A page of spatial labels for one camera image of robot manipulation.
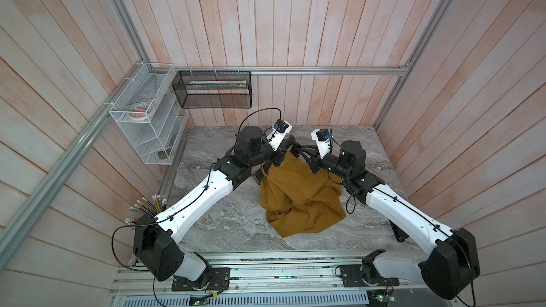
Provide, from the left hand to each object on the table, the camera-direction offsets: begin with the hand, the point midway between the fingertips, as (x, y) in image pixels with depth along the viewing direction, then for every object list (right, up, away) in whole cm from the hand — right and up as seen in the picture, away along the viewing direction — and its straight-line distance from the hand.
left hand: (289, 144), depth 72 cm
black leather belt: (+1, 0, +2) cm, 2 cm away
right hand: (+5, -1, +4) cm, 6 cm away
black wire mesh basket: (-35, +28, +32) cm, 55 cm away
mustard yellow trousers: (+4, -20, +6) cm, 21 cm away
